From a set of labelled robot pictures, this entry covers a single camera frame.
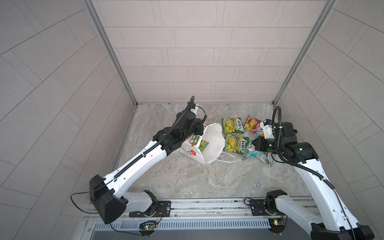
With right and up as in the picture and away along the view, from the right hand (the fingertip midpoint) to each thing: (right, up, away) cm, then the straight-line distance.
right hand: (251, 141), depth 72 cm
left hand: (-22, +11, -2) cm, 25 cm away
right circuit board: (+11, -38, -4) cm, 40 cm away
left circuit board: (-47, -36, -9) cm, 60 cm away
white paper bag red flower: (-21, -6, +14) cm, 26 cm away
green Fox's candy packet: (-3, -5, +19) cm, 20 cm away
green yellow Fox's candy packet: (-2, +6, +29) cm, 29 cm away
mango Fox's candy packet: (-23, -5, +15) cm, 28 cm away
